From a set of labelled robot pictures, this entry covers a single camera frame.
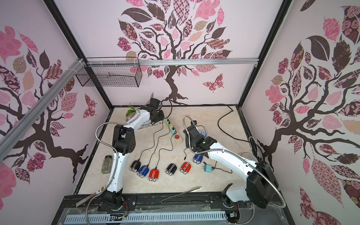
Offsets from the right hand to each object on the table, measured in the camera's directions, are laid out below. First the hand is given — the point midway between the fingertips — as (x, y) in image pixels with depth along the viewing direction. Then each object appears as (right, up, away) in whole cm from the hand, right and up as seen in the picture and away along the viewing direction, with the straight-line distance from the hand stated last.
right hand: (191, 137), depth 83 cm
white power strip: (-10, -2, +14) cm, 17 cm away
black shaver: (-34, -18, 0) cm, 39 cm away
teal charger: (-12, +3, +11) cm, 17 cm away
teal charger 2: (+10, -19, 0) cm, 22 cm away
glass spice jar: (-52, -18, 0) cm, 55 cm away
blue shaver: (-29, -21, -1) cm, 36 cm away
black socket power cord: (+31, -3, +17) cm, 35 cm away
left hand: (-21, +11, +23) cm, 33 cm away
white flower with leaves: (-50, +15, +30) cm, 60 cm away
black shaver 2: (-12, -20, -1) cm, 23 cm away
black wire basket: (-50, +43, +11) cm, 67 cm away
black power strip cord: (-15, +21, +29) cm, 39 cm away
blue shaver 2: (+4, -15, +4) cm, 16 cm away
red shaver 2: (-3, -19, 0) cm, 19 cm away
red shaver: (-22, -22, -2) cm, 32 cm away
